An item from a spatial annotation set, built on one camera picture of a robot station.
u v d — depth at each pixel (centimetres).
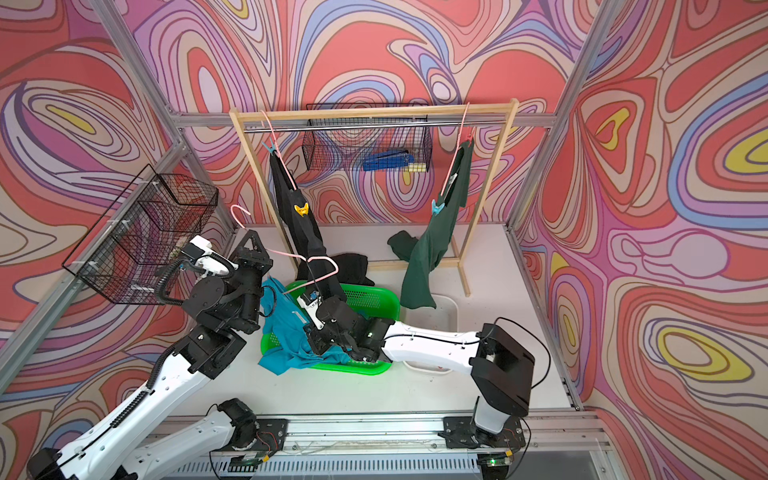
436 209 65
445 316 94
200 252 52
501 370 43
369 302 94
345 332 57
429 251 68
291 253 54
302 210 63
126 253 71
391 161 91
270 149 78
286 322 73
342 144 101
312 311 66
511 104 61
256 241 61
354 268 98
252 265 55
